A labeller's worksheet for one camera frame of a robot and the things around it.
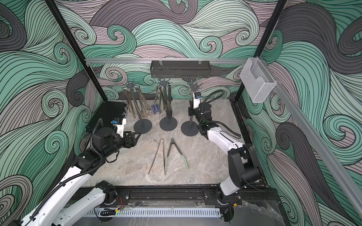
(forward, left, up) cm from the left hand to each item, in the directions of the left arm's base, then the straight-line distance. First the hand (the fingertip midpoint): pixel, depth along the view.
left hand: (135, 131), depth 72 cm
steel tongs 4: (+8, -11, -24) cm, 28 cm away
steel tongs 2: (+19, -10, +9) cm, 23 cm away
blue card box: (+37, -4, -24) cm, 44 cm away
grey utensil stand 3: (+18, -32, -23) cm, 44 cm away
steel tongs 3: (+18, -13, +10) cm, 25 cm away
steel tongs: (+16, -2, -5) cm, 17 cm away
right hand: (+22, -30, +2) cm, 37 cm away
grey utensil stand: (+20, +4, -25) cm, 32 cm away
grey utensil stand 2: (+21, -15, -24) cm, 35 cm away
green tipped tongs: (+7, -18, -24) cm, 31 cm away
